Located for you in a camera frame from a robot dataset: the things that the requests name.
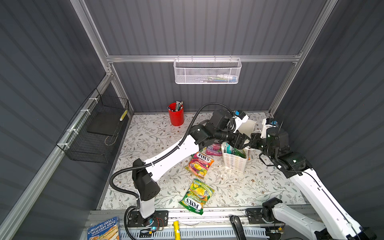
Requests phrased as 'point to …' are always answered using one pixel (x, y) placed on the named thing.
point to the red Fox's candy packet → (199, 164)
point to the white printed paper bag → (237, 163)
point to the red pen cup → (177, 113)
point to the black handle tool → (238, 227)
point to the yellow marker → (176, 224)
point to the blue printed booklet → (108, 230)
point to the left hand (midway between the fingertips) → (247, 136)
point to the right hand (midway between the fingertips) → (253, 135)
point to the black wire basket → (91, 133)
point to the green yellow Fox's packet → (198, 194)
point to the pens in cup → (175, 106)
